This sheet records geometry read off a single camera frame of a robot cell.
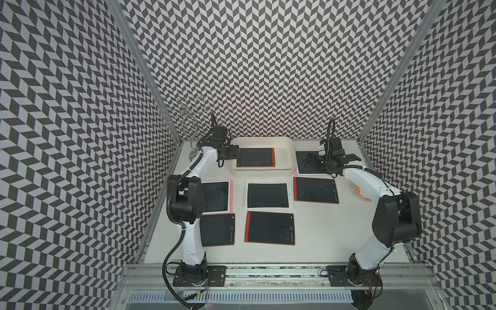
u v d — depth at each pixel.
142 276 0.74
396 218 0.46
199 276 0.65
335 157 0.68
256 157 1.09
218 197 0.96
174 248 0.60
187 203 0.52
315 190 0.95
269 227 0.84
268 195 0.97
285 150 1.13
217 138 0.76
